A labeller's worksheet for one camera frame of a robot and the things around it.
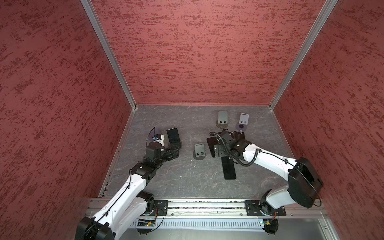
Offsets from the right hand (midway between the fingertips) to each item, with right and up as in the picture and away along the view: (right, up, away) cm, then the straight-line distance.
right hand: (222, 152), depth 87 cm
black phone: (-30, +8, +4) cm, 31 cm away
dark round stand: (-14, -1, +2) cm, 14 cm away
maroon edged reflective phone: (+4, -10, +1) cm, 10 cm away
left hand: (-29, +2, -4) cm, 29 cm away
